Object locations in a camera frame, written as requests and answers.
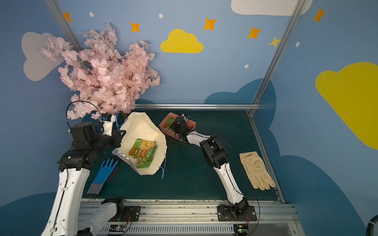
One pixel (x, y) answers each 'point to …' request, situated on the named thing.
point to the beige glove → (256, 171)
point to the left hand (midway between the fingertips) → (123, 129)
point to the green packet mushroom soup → (144, 162)
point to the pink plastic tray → (191, 125)
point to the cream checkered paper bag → (139, 126)
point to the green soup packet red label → (169, 123)
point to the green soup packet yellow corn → (140, 147)
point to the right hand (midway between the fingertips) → (173, 121)
